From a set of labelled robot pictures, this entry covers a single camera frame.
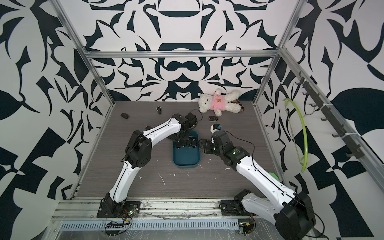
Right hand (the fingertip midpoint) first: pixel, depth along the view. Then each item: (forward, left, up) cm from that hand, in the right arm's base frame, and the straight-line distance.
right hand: (204, 141), depth 81 cm
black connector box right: (-36, -19, -19) cm, 45 cm away
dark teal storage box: (-1, +9, -17) cm, 19 cm away
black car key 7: (+7, +6, -15) cm, 17 cm away
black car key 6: (+7, +8, -14) cm, 18 cm away
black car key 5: (+7, +12, -15) cm, 20 cm away
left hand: (+11, +14, -12) cm, 21 cm away
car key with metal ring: (+36, +32, -14) cm, 50 cm away
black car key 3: (+19, +37, -15) cm, 44 cm away
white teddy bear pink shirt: (+38, -14, -9) cm, 41 cm away
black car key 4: (+6, +16, -14) cm, 22 cm away
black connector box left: (-36, +45, -18) cm, 61 cm away
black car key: (+29, +55, -14) cm, 64 cm away
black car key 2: (+27, -8, -15) cm, 32 cm away
